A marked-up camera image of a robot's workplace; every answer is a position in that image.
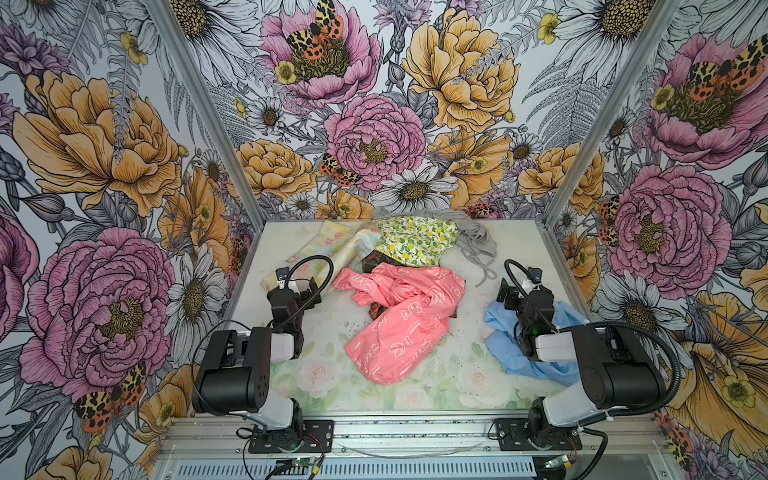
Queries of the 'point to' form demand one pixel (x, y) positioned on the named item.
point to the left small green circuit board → (300, 461)
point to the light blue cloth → (503, 337)
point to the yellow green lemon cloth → (416, 240)
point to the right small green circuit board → (556, 462)
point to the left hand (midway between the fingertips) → (300, 288)
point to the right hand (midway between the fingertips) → (518, 287)
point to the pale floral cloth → (327, 255)
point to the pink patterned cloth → (413, 306)
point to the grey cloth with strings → (477, 243)
